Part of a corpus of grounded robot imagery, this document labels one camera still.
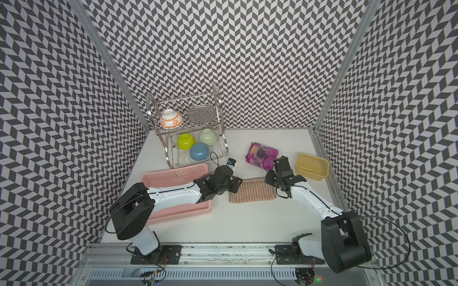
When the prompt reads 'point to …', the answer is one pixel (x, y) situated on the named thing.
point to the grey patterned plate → (201, 114)
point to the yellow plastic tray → (311, 167)
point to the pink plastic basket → (176, 176)
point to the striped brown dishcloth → (251, 190)
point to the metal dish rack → (191, 127)
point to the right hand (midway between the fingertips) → (269, 180)
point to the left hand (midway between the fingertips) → (239, 181)
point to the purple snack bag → (261, 156)
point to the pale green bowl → (208, 136)
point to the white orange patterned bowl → (170, 119)
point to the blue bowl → (198, 152)
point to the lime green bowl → (185, 141)
